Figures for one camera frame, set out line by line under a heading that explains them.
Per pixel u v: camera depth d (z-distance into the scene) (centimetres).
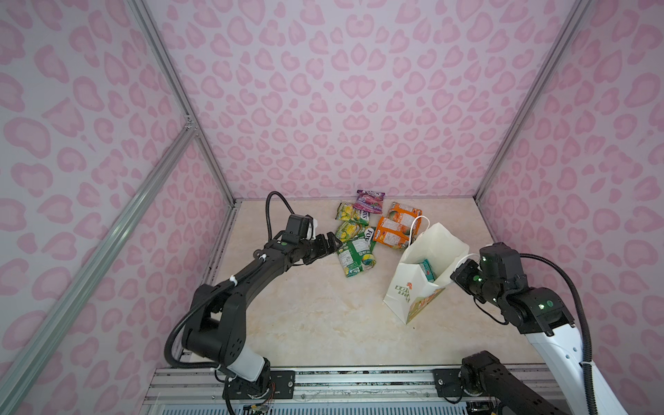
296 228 69
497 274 51
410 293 77
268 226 69
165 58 77
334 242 79
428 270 90
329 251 78
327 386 75
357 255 98
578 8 69
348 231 107
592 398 37
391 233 104
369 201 115
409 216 111
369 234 106
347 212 111
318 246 78
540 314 43
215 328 44
